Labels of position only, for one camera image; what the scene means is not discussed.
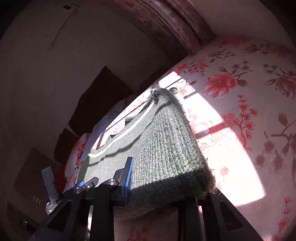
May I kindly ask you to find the floral pink bed sheet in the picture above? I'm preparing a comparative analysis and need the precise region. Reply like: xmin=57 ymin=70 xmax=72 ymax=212
xmin=87 ymin=36 xmax=296 ymax=241

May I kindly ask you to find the blue floral pillow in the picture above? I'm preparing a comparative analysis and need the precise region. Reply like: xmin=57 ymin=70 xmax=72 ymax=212
xmin=78 ymin=94 xmax=136 ymax=164

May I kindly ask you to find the pink cartoon pillow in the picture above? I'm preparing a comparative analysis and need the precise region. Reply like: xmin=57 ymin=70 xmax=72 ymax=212
xmin=65 ymin=133 xmax=90 ymax=190

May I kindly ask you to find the green knitted sweater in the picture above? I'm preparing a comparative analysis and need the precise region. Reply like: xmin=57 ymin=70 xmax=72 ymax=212
xmin=78 ymin=88 xmax=215 ymax=221

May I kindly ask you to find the smaller dark wooden headboard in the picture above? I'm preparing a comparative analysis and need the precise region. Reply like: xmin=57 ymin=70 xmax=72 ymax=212
xmin=54 ymin=128 xmax=79 ymax=164

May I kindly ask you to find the wall cable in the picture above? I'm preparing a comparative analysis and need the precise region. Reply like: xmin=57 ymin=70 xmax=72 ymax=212
xmin=49 ymin=9 xmax=77 ymax=48

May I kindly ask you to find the brown wooden board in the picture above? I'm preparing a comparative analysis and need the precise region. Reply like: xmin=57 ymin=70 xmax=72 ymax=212
xmin=14 ymin=148 xmax=59 ymax=210

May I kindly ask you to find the floral pink curtain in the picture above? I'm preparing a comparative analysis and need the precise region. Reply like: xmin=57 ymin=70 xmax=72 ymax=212
xmin=115 ymin=1 xmax=215 ymax=55

